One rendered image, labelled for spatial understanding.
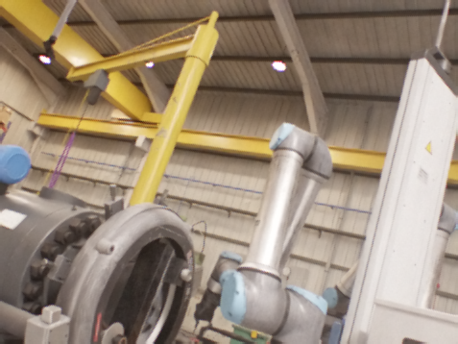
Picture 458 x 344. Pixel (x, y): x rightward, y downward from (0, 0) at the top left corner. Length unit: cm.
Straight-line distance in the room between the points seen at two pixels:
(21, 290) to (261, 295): 91
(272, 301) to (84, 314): 60
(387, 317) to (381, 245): 29
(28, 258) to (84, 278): 35
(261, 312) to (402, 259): 55
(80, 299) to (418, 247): 117
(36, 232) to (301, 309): 104
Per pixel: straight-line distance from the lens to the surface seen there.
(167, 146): 580
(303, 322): 152
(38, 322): 158
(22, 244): 194
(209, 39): 640
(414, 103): 177
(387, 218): 160
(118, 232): 166
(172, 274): 186
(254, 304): 145
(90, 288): 160
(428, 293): 209
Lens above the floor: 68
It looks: 16 degrees up
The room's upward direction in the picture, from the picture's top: 19 degrees clockwise
